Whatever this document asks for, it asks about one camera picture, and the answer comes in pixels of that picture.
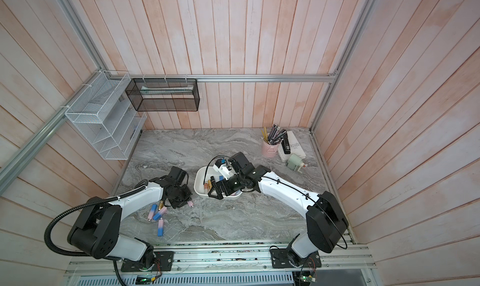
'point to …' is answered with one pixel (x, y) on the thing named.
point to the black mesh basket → (164, 94)
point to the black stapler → (285, 143)
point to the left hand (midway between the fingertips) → (191, 201)
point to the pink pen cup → (270, 151)
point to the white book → (294, 146)
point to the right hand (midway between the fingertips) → (216, 190)
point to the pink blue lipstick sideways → (190, 203)
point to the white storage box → (203, 173)
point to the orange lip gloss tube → (205, 187)
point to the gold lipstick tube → (209, 184)
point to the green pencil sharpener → (295, 161)
